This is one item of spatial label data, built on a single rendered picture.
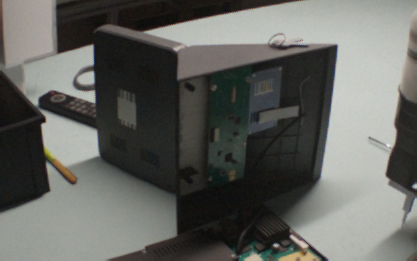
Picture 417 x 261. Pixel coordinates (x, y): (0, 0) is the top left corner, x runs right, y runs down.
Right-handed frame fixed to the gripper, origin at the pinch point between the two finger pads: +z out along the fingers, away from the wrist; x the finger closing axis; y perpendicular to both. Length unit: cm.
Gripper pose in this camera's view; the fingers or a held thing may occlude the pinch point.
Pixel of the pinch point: (411, 219)
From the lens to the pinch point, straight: 78.0
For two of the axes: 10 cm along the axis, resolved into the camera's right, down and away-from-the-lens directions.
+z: -0.4, 8.9, 4.6
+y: -6.3, -3.7, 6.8
